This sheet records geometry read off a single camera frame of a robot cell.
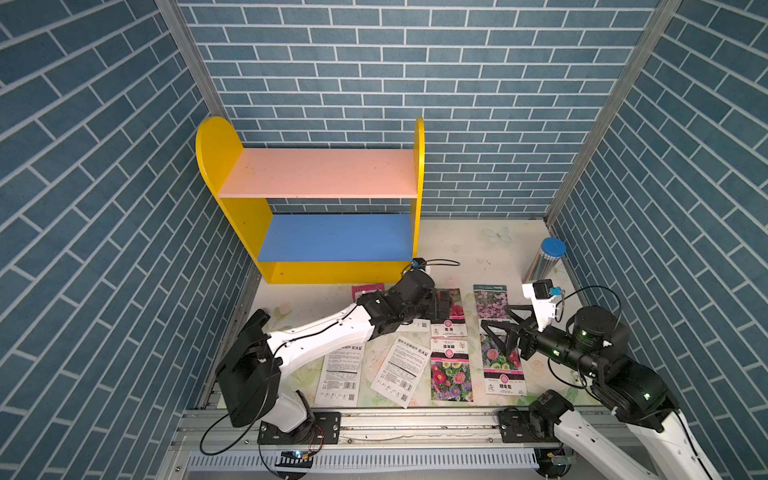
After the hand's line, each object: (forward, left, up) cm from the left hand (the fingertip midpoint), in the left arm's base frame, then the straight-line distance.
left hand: (446, 304), depth 78 cm
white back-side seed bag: (-13, +28, -18) cm, 36 cm away
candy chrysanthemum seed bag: (-13, -17, -17) cm, 28 cm away
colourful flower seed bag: (-13, -2, -17) cm, 21 cm away
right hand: (-10, -8, +12) cm, 17 cm away
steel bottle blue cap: (+15, -31, -1) cm, 35 cm away
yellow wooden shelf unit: (+34, +40, -1) cm, 52 cm away
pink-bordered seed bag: (+16, +25, -19) cm, 35 cm away
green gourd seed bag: (-13, +12, -17) cm, 24 cm away
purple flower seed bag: (+10, -18, -15) cm, 26 cm away
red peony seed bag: (+1, -5, -16) cm, 17 cm away
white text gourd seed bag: (+2, +7, -17) cm, 18 cm away
